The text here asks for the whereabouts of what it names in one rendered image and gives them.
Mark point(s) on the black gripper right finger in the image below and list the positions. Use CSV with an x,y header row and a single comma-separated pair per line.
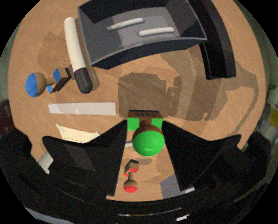
x,y
191,155

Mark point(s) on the grey mug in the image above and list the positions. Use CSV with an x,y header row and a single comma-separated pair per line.
x,y
45,161

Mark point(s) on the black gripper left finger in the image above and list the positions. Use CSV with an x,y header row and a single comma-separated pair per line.
x,y
101,156

